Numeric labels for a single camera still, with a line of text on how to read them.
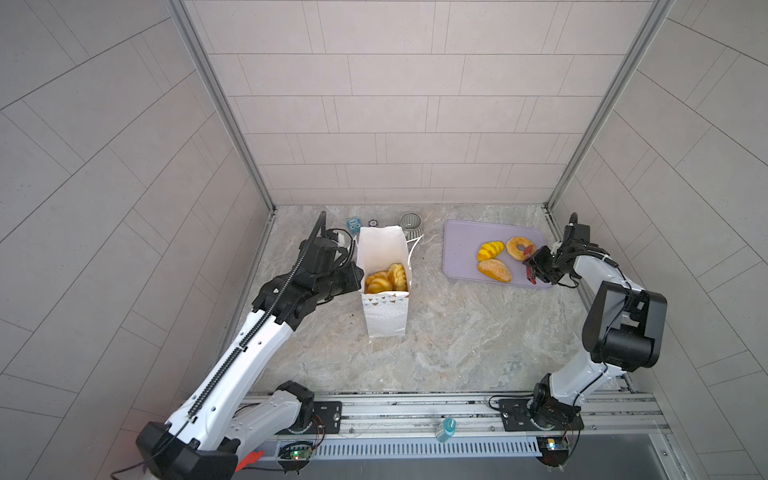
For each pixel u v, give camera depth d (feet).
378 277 2.89
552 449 2.23
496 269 3.07
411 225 3.54
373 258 2.88
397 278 2.77
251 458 2.13
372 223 3.65
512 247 3.35
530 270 2.81
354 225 3.59
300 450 2.11
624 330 1.52
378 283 2.65
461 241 3.46
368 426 2.32
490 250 3.25
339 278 1.95
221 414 1.23
